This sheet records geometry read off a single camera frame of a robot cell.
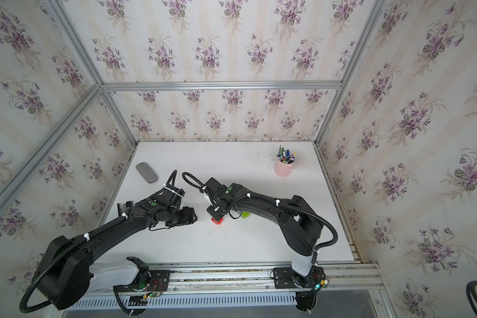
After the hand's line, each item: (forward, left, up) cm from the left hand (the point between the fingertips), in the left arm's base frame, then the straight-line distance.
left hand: (192, 219), depth 84 cm
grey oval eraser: (+28, +29, -4) cm, 41 cm away
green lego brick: (+2, -23, +1) cm, 23 cm away
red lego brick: (0, -10, -4) cm, 11 cm away
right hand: (+3, -11, +2) cm, 12 cm away
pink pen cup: (+25, -43, +3) cm, 50 cm away
